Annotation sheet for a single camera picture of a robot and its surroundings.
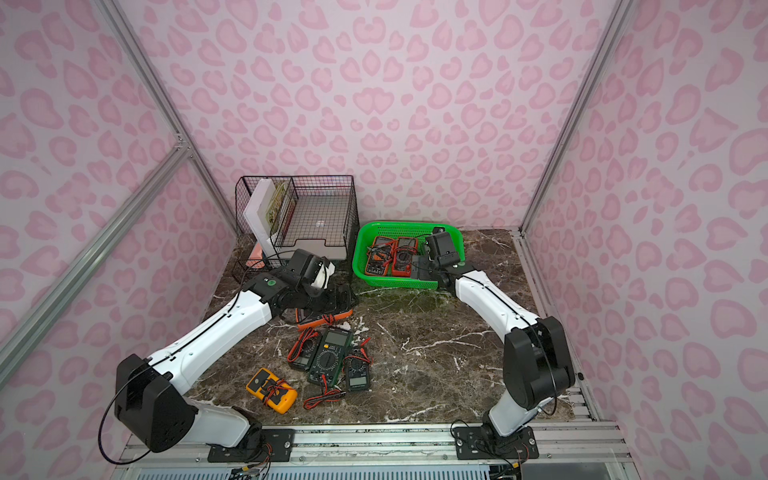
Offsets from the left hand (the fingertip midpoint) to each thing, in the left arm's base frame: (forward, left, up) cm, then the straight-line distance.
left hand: (347, 300), depth 80 cm
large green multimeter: (-9, +6, -16) cm, 19 cm away
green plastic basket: (+34, -1, -10) cm, 35 cm away
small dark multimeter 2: (-8, +14, -15) cm, 21 cm away
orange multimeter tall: (+26, -7, -13) cm, 30 cm away
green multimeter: (+8, -19, +4) cm, 21 cm away
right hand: (+14, -22, -2) cm, 26 cm away
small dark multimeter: (-14, -2, -15) cm, 20 cm away
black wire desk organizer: (+43, +24, +5) cm, 50 cm away
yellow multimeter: (-18, +21, -14) cm, 31 cm away
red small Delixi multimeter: (+29, -17, -12) cm, 35 cm away
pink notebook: (+23, +36, -12) cm, 44 cm away
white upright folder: (+39, +31, +6) cm, 51 cm away
